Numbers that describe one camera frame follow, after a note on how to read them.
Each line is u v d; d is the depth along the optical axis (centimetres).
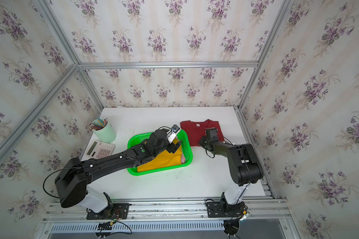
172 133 67
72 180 42
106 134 91
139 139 93
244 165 48
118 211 72
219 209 73
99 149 93
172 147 70
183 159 89
